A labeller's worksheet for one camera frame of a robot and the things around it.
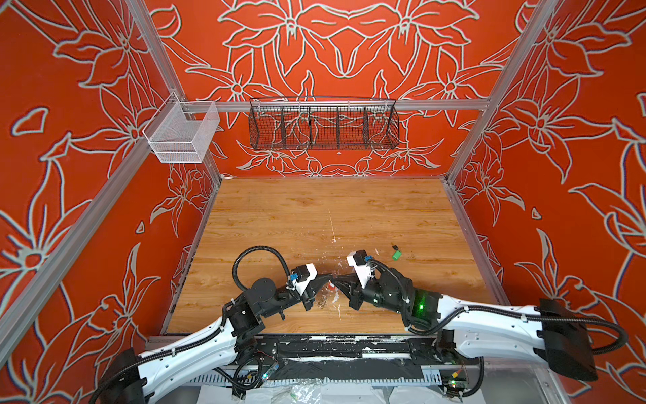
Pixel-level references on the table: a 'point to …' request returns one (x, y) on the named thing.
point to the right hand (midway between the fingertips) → (331, 277)
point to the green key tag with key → (397, 253)
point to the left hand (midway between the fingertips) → (330, 274)
